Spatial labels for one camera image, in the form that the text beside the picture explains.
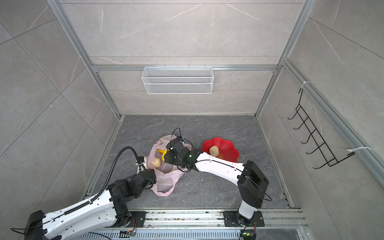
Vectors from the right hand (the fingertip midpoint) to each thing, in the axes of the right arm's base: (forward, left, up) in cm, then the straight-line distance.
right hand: (166, 157), depth 80 cm
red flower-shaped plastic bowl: (+12, -37, -14) cm, 41 cm away
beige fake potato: (+8, -28, -9) cm, 30 cm away
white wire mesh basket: (+51, -6, +15) cm, 53 cm away
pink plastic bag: (-9, -1, -1) cm, 9 cm away
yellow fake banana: (+2, +1, +2) cm, 3 cm away
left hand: (-5, +6, -3) cm, 8 cm away
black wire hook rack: (0, -72, +16) cm, 74 cm away
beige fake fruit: (+1, +7, -8) cm, 11 cm away
